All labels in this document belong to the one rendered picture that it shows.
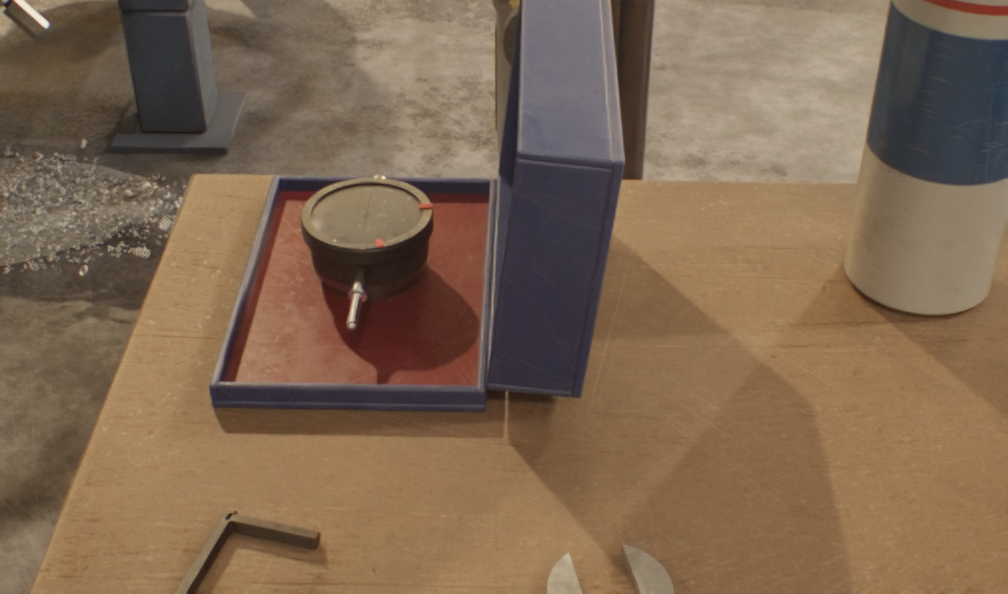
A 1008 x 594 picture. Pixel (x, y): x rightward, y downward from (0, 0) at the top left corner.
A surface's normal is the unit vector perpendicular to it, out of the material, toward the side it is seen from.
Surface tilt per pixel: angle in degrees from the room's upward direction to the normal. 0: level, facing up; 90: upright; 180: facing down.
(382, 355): 0
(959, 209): 90
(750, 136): 0
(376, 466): 0
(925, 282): 90
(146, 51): 90
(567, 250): 90
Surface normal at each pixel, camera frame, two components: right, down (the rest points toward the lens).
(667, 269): 0.00, -0.81
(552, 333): -0.03, 0.58
